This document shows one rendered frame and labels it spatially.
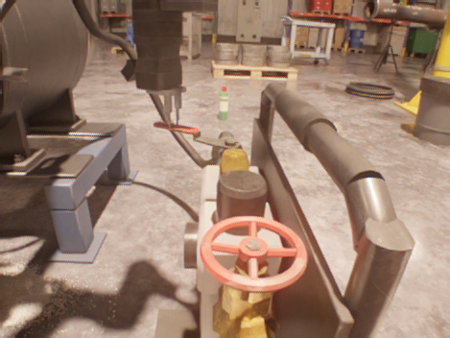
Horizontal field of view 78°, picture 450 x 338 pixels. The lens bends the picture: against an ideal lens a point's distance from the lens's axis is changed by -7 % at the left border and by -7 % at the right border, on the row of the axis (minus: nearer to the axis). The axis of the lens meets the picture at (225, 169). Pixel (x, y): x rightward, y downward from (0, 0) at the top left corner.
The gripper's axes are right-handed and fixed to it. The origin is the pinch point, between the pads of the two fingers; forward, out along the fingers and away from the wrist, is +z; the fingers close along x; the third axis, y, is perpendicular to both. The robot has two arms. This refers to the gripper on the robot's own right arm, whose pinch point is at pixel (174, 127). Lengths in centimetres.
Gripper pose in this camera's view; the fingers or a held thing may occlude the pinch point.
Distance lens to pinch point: 50.6
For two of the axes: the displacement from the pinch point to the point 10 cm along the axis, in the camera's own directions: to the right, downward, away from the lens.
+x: -4.5, 3.7, -8.1
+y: -8.9, -2.3, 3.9
